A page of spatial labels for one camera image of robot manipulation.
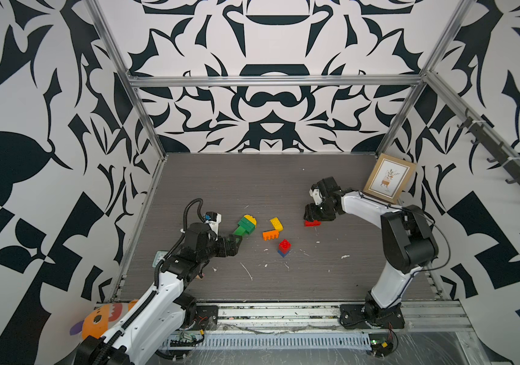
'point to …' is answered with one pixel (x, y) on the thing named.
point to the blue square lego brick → (282, 254)
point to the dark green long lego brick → (247, 225)
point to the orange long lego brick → (270, 235)
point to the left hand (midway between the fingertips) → (229, 233)
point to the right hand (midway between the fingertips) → (310, 212)
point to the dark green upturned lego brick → (248, 226)
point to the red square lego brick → (284, 246)
